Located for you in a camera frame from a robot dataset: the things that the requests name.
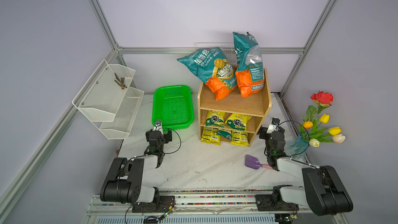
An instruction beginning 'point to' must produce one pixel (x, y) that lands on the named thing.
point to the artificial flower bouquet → (311, 130)
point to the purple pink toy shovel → (253, 163)
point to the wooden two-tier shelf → (255, 106)
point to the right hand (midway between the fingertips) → (267, 125)
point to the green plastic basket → (172, 105)
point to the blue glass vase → (296, 149)
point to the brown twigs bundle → (122, 81)
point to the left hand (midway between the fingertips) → (160, 129)
